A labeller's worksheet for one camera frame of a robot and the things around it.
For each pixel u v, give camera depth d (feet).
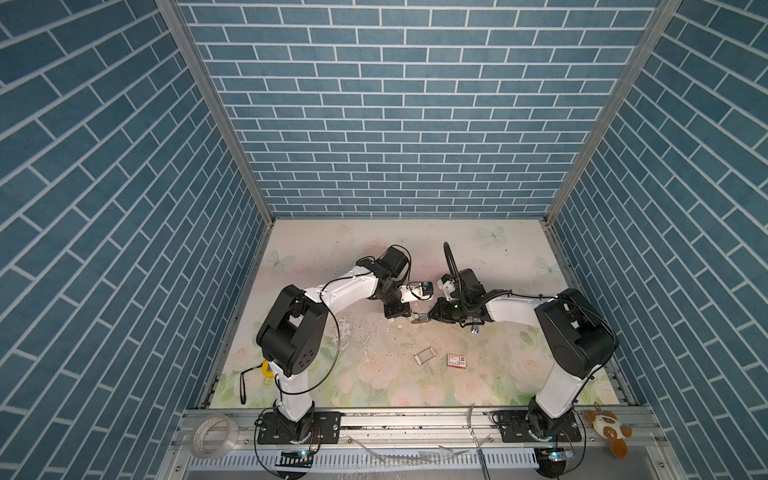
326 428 2.38
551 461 2.36
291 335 1.57
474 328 2.99
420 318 3.06
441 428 2.47
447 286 2.92
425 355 2.81
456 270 2.63
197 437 2.31
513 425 2.42
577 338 1.60
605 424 2.37
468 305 2.44
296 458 2.37
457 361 2.76
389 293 2.51
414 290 2.58
